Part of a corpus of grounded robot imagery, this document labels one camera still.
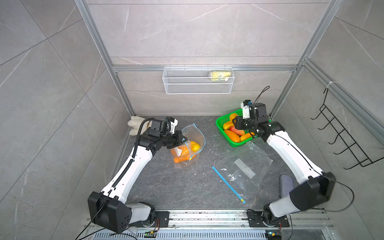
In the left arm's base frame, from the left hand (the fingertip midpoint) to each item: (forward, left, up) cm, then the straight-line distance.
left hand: (188, 136), depth 74 cm
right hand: (+11, -28, 0) cm, 30 cm away
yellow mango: (+14, -30, -20) cm, 39 cm away
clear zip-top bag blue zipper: (+6, -4, -14) cm, 16 cm away
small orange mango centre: (+12, -25, +2) cm, 27 cm away
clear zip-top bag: (-7, -33, -26) cm, 43 cm away
